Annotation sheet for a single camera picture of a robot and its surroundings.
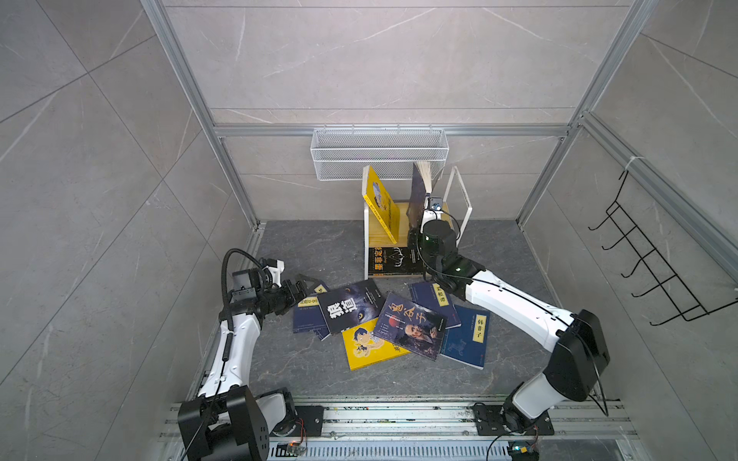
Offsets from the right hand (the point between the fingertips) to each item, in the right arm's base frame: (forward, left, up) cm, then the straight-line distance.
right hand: (420, 215), depth 79 cm
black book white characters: (-13, +21, -28) cm, 37 cm away
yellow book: (+6, +11, 0) cm, 12 cm away
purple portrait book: (-20, +2, -28) cm, 35 cm away
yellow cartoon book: (-27, +17, -29) cm, 43 cm away
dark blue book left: (-15, +35, -30) cm, 49 cm away
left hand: (-13, +33, -14) cm, 38 cm away
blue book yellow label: (-25, -15, -30) cm, 42 cm away
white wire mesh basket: (+29, +24, +1) cm, 38 cm away
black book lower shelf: (+3, +6, -26) cm, 27 cm away
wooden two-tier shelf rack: (-1, +10, -6) cm, 12 cm away
